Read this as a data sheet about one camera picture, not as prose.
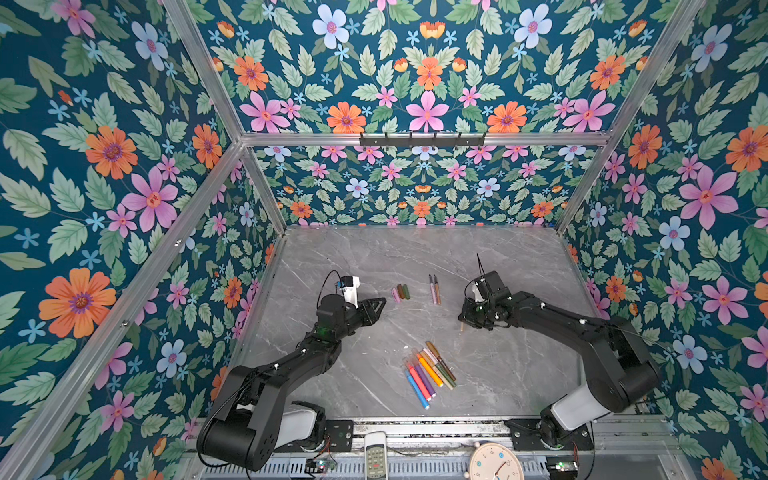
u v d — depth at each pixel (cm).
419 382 82
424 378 82
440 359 86
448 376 83
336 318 67
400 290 101
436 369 84
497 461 68
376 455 70
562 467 70
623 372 45
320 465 70
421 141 93
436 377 82
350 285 79
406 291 101
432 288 101
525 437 73
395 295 99
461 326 88
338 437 73
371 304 79
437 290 100
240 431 41
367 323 77
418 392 80
